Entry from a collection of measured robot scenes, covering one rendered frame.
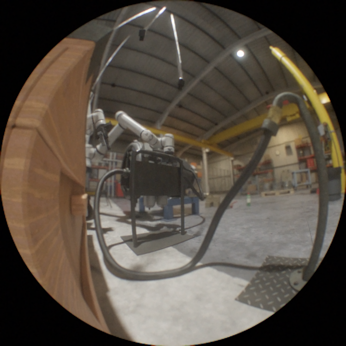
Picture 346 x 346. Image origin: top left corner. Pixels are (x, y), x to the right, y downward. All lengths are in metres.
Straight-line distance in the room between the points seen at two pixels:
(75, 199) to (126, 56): 8.74
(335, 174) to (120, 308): 2.21
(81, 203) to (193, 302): 0.39
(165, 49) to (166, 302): 8.79
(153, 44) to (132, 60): 1.72
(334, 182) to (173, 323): 2.08
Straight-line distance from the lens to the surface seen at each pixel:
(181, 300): 0.40
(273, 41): 10.07
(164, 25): 8.28
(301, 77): 3.83
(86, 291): 0.29
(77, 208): 0.31
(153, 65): 8.92
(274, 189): 4.57
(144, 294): 0.43
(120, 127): 1.48
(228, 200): 0.42
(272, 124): 0.40
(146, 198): 0.73
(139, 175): 0.69
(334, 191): 2.11
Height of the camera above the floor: 0.31
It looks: 10 degrees up
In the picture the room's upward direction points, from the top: 1 degrees counter-clockwise
